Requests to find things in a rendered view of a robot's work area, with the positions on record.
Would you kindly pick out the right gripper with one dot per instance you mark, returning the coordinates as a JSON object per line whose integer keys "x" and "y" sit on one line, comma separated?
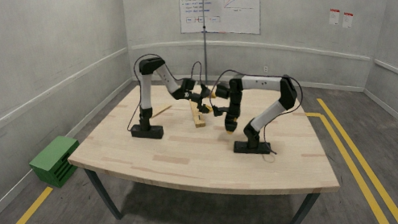
{"x": 231, "y": 117}

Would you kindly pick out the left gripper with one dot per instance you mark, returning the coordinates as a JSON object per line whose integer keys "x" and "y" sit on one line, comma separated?
{"x": 205, "y": 109}

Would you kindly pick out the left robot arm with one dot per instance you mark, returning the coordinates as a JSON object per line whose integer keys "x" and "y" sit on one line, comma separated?
{"x": 146, "y": 69}

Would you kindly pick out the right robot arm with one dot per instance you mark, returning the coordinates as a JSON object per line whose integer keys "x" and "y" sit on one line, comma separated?
{"x": 286, "y": 101}

